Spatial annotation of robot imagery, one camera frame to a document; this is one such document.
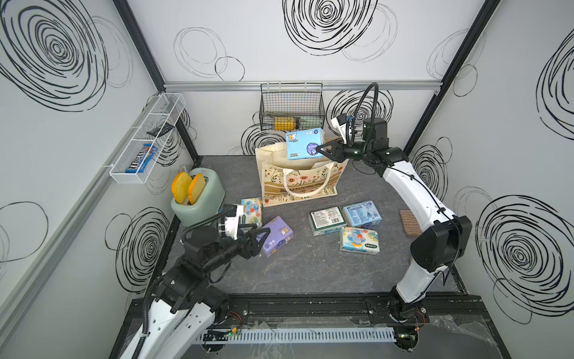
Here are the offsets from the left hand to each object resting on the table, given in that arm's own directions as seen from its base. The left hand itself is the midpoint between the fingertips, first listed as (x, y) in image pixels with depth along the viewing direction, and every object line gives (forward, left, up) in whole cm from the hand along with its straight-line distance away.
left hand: (262, 229), depth 65 cm
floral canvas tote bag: (+21, -6, -3) cm, 22 cm away
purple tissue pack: (+8, -4, -21) cm, 23 cm away
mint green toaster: (+15, +23, -12) cm, 30 cm away
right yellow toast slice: (+19, +27, -5) cm, 33 cm away
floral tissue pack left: (+19, +8, -21) cm, 29 cm away
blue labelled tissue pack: (+18, -38, -19) cm, 46 cm away
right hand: (+26, -18, +10) cm, 34 cm away
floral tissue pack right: (+7, -35, -20) cm, 41 cm away
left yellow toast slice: (+19, +32, -5) cm, 38 cm away
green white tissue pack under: (+14, -23, -20) cm, 33 cm away
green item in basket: (+43, -15, +7) cm, 46 cm away
